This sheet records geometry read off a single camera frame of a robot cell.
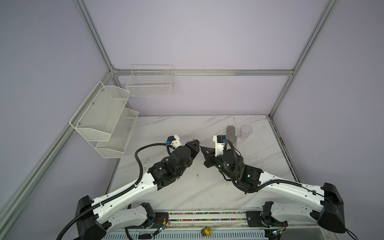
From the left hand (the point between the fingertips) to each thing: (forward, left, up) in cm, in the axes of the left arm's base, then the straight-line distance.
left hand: (200, 142), depth 70 cm
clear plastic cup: (+28, -35, -25) cm, 51 cm away
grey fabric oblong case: (+26, -24, -25) cm, 43 cm away
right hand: (-3, 0, -1) cm, 3 cm away
